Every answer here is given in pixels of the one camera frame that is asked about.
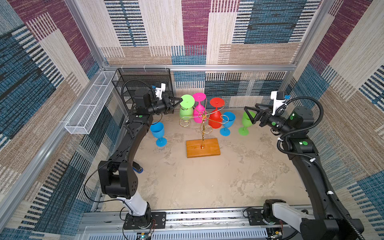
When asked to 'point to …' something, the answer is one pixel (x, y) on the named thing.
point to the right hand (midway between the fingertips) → (250, 108)
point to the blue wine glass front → (157, 129)
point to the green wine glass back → (186, 110)
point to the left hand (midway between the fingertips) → (183, 97)
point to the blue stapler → (137, 167)
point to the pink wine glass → (199, 112)
